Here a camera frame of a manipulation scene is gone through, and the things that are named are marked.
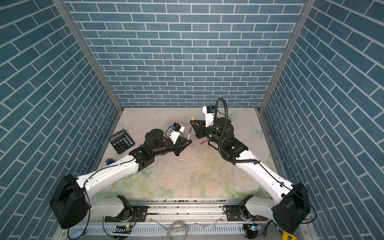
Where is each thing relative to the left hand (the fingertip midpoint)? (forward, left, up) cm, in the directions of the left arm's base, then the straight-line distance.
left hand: (191, 142), depth 74 cm
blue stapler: (0, +50, -22) cm, 54 cm away
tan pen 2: (+15, -8, -23) cm, 29 cm away
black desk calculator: (+15, +47, -22) cm, 54 cm away
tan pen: (+2, 0, +6) cm, 6 cm away
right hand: (+5, +1, +10) cm, 12 cm away
